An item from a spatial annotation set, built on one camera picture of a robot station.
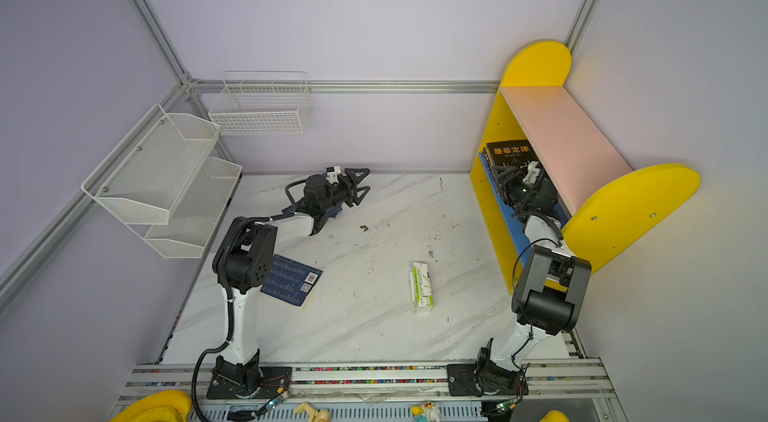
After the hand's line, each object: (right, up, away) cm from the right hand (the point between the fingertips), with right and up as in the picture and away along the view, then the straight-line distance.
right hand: (490, 170), depth 87 cm
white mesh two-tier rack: (-89, -5, -11) cm, 90 cm away
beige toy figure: (-48, -59, -19) cm, 78 cm away
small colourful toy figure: (-21, -58, -20) cm, 65 cm away
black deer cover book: (+10, +8, +14) cm, 19 cm away
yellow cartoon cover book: (+4, +4, +15) cm, 16 cm away
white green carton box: (-21, -34, -1) cm, 40 cm away
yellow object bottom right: (+8, -58, -21) cm, 62 cm away
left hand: (-36, -1, +6) cm, 37 cm away
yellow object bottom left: (-81, -57, -20) cm, 100 cm away
